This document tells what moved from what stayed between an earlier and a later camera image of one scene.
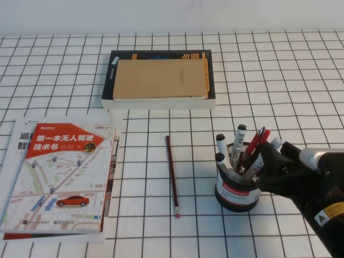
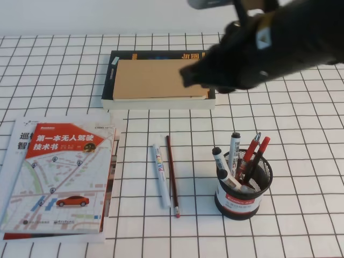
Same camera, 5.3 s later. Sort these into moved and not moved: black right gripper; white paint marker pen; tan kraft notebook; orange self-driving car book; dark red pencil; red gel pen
Moved: red gel pen; black right gripper; white paint marker pen
Not moved: orange self-driving car book; tan kraft notebook; dark red pencil
